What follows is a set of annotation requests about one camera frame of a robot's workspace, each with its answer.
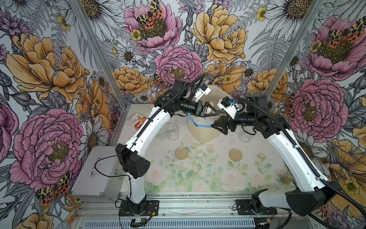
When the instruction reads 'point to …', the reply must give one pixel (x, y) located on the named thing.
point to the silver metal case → (101, 178)
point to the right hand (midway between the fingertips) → (217, 120)
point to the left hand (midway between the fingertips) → (212, 117)
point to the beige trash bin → (203, 133)
